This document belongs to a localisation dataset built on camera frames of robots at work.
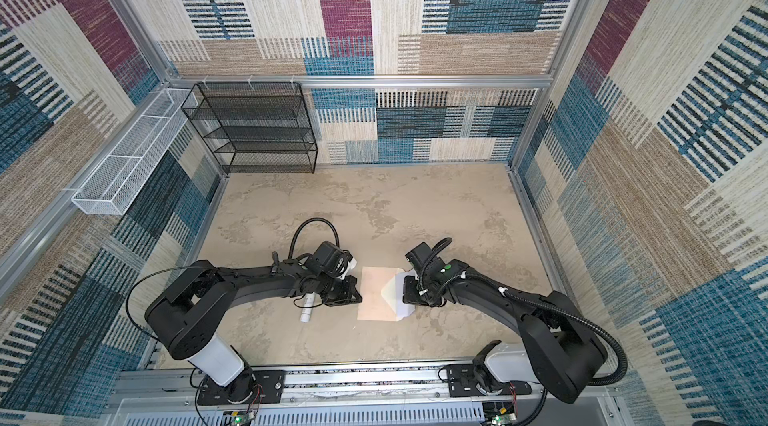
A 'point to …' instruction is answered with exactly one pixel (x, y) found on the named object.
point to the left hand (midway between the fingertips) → (363, 299)
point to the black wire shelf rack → (254, 126)
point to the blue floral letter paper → (402, 310)
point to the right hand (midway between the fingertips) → (409, 301)
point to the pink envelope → (372, 305)
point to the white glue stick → (306, 315)
